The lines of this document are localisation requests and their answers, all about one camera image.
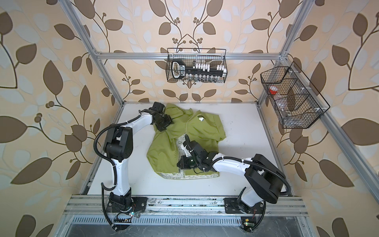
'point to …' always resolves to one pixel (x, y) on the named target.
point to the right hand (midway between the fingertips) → (176, 166)
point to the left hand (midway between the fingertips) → (172, 122)
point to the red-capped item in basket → (273, 90)
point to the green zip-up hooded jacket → (164, 150)
